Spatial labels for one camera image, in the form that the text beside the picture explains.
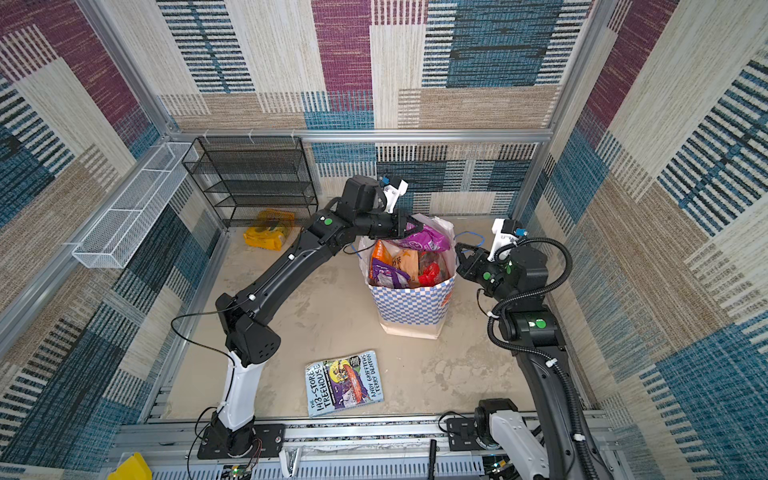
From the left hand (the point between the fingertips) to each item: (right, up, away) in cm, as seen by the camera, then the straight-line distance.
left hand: (426, 221), depth 72 cm
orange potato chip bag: (-3, -10, +20) cm, 23 cm away
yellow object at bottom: (-68, -57, -1) cm, 89 cm away
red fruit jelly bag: (+3, -12, +11) cm, 17 cm away
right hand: (+6, -7, -4) cm, 10 cm away
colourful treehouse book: (-21, -42, +8) cm, 47 cm away
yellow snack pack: (-52, +2, +40) cm, 66 cm away
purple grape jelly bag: (+1, -4, +3) cm, 5 cm away
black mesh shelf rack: (-60, +20, +37) cm, 73 cm away
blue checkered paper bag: (-2, -22, +6) cm, 23 cm away
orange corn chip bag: (-12, -7, +17) cm, 22 cm away
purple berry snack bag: (-10, -14, +13) cm, 22 cm away
